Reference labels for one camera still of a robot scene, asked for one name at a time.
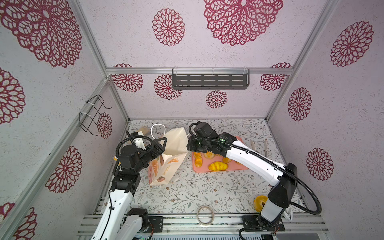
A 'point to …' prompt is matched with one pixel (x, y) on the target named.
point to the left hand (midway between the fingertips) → (163, 144)
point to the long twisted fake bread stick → (198, 159)
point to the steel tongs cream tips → (254, 148)
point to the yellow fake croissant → (218, 166)
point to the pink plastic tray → (210, 162)
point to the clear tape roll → (211, 220)
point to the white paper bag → (164, 168)
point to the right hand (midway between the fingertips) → (185, 142)
